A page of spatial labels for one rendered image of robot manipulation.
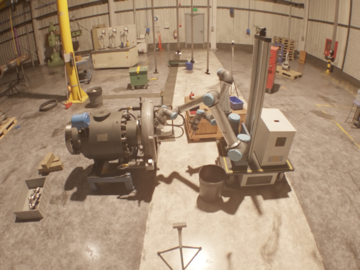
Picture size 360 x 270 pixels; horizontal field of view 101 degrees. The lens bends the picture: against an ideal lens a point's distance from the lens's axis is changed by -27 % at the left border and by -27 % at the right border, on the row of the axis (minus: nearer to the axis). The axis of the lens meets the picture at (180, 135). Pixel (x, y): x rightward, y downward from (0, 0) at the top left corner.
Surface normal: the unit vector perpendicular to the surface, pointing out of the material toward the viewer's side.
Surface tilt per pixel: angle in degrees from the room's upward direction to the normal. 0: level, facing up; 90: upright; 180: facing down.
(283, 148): 90
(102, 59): 90
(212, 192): 93
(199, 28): 90
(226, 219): 0
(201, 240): 0
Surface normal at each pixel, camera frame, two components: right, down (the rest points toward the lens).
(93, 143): 0.07, 0.29
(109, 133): 0.05, -0.04
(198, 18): -0.03, 0.55
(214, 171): -0.35, 0.47
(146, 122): 0.05, -0.27
